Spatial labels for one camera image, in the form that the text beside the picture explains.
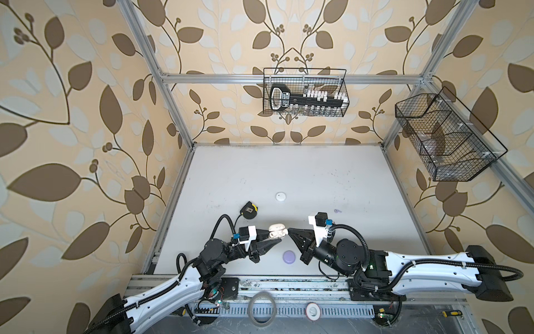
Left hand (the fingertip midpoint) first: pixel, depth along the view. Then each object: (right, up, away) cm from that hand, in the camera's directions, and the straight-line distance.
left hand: (279, 236), depth 63 cm
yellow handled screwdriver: (+59, -28, +6) cm, 65 cm away
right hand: (+3, +1, 0) cm, 3 cm away
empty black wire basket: (+62, +29, +9) cm, 69 cm away
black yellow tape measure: (-13, +2, +28) cm, 31 cm away
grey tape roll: (-10, -26, +6) cm, 29 cm away
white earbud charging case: (+1, +7, +36) cm, 36 cm away
